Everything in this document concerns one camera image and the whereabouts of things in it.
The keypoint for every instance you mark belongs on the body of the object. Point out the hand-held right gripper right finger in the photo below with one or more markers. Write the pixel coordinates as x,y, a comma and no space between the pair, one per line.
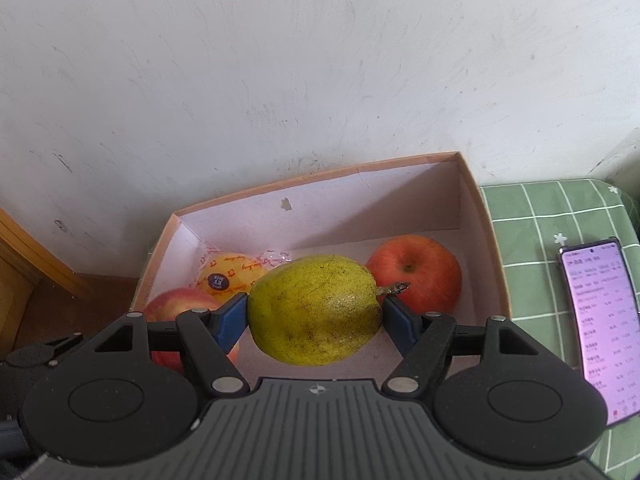
400,330

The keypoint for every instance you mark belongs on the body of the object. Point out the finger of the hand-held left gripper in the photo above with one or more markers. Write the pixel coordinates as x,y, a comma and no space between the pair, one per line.
40,355

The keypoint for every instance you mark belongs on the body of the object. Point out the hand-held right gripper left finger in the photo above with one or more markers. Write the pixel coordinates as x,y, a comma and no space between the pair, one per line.
232,325

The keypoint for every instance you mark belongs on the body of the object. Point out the yellow apple blue sticker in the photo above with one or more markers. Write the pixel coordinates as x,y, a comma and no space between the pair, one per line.
235,267

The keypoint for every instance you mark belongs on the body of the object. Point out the large red apple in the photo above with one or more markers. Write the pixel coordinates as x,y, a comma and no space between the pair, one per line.
167,307

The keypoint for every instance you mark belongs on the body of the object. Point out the small red apple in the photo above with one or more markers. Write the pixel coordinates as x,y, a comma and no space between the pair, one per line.
425,265

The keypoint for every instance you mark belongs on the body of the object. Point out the green pear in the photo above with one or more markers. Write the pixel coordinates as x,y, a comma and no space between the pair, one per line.
310,310

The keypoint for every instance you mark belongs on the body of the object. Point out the cardboard box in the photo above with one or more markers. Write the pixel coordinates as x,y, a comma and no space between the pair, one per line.
325,215

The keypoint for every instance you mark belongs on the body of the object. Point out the wooden furniture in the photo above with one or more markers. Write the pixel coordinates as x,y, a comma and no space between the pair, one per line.
30,260

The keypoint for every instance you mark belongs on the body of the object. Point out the green checked tablecloth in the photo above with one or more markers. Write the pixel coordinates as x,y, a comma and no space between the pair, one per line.
525,240

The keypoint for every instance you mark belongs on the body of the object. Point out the smartphone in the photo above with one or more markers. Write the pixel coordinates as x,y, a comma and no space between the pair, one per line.
600,320

